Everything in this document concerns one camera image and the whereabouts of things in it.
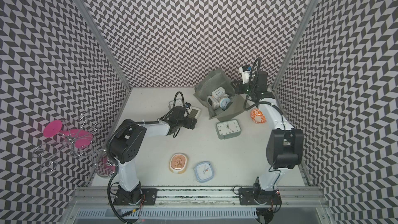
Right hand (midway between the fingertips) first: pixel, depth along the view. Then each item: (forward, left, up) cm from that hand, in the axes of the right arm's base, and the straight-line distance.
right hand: (232, 84), depth 85 cm
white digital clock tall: (-1, +23, -25) cm, 34 cm away
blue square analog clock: (-40, +16, -22) cm, 48 cm away
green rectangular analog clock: (-15, +1, -24) cm, 28 cm away
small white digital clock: (+7, +6, -14) cm, 17 cm away
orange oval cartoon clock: (-35, +30, -22) cm, 51 cm away
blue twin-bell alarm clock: (-2, +3, -15) cm, 15 cm away
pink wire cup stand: (-35, +65, +7) cm, 74 cm away
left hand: (-7, +25, -24) cm, 35 cm away
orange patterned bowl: (-6, -18, -23) cm, 30 cm away
